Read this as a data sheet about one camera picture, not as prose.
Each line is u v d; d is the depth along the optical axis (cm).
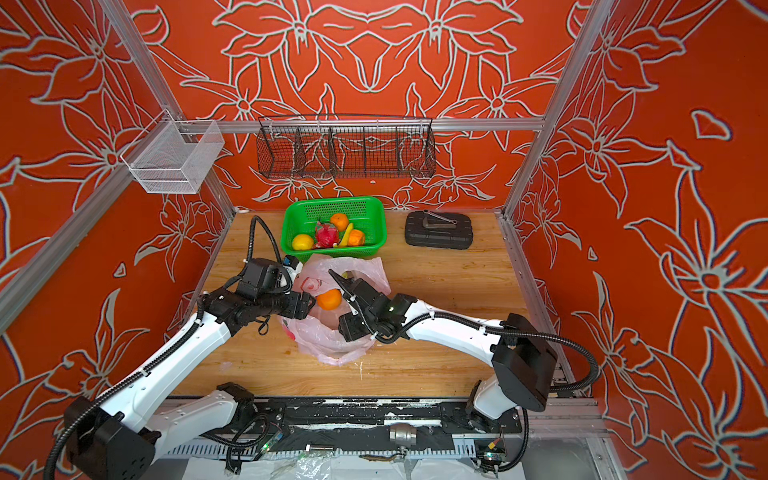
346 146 98
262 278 60
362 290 61
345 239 106
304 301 70
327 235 101
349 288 60
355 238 104
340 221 110
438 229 107
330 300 89
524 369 42
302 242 103
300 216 112
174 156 92
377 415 74
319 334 76
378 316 60
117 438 37
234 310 53
